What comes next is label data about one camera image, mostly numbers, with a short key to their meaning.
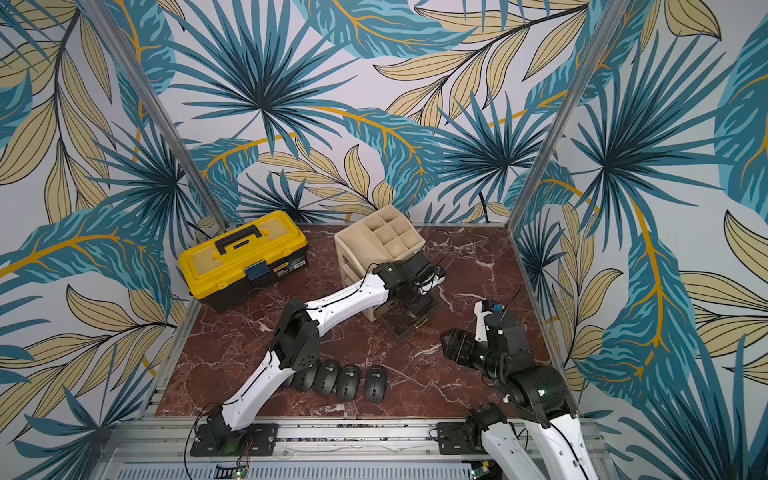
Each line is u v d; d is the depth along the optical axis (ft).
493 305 2.01
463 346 1.92
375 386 2.62
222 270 2.78
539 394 1.41
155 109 2.75
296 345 1.92
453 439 2.40
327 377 2.68
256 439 2.41
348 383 2.66
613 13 2.24
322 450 2.40
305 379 2.67
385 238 2.75
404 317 3.09
